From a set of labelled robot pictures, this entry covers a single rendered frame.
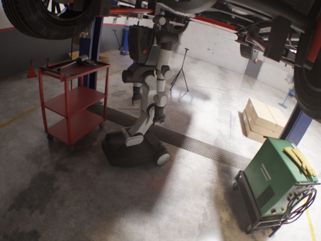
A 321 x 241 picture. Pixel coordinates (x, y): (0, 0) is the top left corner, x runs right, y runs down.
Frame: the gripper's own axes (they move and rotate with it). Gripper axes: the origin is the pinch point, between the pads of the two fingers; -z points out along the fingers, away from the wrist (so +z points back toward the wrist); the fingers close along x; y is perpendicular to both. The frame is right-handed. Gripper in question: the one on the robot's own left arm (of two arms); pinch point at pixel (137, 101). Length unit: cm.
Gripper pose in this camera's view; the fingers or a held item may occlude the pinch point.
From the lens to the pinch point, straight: 195.8
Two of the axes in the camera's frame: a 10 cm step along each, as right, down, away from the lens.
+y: -5.5, -5.2, 6.6
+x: 8.4, -3.0, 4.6
